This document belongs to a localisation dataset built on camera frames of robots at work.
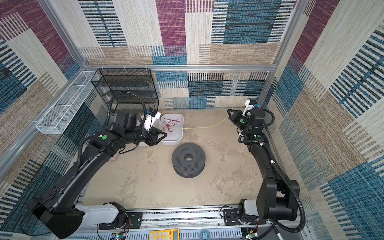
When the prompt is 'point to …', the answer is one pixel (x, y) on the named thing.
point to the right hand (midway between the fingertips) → (226, 111)
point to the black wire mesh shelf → (128, 102)
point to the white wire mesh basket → (56, 121)
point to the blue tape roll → (204, 234)
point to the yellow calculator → (168, 234)
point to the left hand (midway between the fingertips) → (165, 131)
